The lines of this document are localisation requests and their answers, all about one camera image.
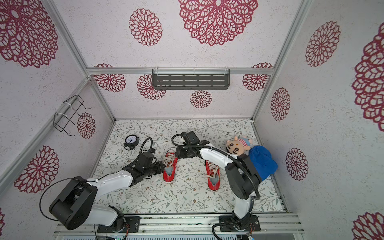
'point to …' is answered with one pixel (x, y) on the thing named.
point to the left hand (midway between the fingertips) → (166, 166)
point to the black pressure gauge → (131, 141)
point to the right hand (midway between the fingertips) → (177, 152)
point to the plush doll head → (237, 147)
